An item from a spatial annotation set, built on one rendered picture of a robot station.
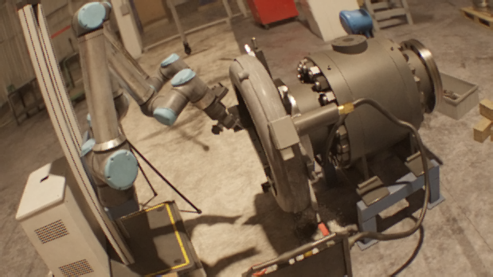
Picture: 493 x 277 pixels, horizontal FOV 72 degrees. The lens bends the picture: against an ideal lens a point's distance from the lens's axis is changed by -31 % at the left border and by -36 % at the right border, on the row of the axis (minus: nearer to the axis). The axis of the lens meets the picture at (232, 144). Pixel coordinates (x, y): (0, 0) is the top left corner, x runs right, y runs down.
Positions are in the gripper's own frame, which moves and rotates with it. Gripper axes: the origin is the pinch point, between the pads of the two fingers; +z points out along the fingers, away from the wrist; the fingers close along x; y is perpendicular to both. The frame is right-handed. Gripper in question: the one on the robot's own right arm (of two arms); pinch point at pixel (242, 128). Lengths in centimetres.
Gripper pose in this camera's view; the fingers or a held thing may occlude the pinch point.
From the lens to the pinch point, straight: 200.7
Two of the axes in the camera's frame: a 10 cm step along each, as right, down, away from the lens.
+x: 4.3, 3.6, -8.3
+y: -6.8, 7.3, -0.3
